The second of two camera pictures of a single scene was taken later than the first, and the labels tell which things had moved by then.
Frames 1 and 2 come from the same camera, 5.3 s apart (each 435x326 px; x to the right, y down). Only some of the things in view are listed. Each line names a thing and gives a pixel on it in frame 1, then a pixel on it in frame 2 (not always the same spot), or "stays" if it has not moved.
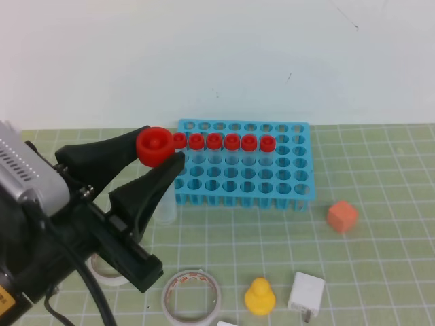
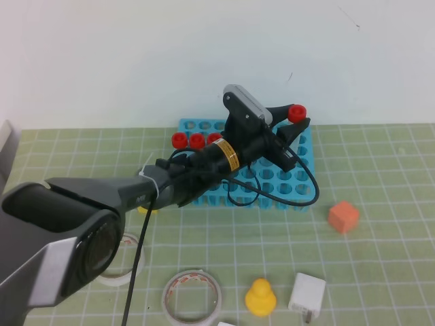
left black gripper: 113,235 -> 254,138
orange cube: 342,216 stays
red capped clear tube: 153,145 -> 296,113
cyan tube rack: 265,165 stays
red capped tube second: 196,145 stays
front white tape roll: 196,272 stays
